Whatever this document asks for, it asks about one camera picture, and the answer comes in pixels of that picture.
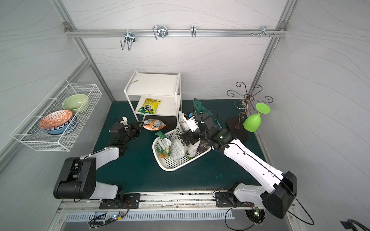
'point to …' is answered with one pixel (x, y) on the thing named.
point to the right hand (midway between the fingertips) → (187, 129)
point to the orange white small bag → (153, 124)
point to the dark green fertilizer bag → (199, 109)
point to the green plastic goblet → (253, 122)
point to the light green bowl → (73, 102)
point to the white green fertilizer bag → (191, 150)
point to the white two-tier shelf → (163, 93)
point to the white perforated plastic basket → (169, 163)
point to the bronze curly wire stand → (235, 124)
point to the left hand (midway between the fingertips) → (144, 121)
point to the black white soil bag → (178, 144)
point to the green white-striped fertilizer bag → (164, 145)
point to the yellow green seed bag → (149, 106)
